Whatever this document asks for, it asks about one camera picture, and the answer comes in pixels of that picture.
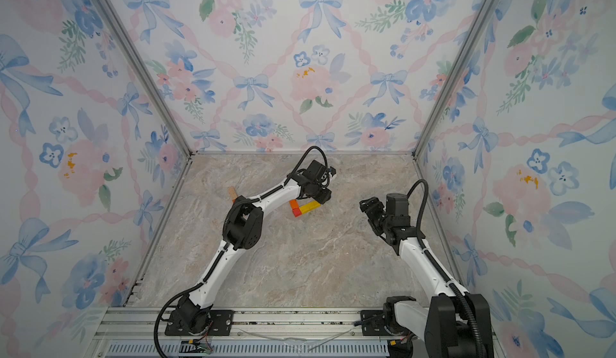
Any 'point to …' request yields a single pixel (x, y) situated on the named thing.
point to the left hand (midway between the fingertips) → (329, 193)
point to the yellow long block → (310, 206)
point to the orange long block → (293, 203)
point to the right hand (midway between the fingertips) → (365, 206)
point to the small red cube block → (297, 212)
